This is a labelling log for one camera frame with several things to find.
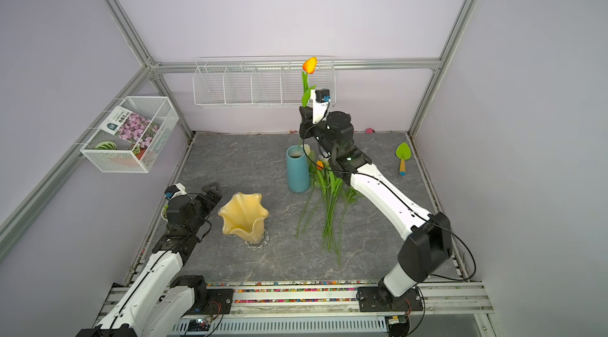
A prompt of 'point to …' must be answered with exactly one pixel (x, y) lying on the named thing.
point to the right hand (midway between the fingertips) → (302, 106)
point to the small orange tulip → (319, 164)
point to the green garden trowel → (403, 153)
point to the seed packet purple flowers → (130, 126)
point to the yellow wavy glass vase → (244, 217)
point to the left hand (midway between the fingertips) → (213, 191)
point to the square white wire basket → (128, 158)
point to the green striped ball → (106, 145)
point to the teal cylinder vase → (298, 170)
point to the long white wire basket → (268, 81)
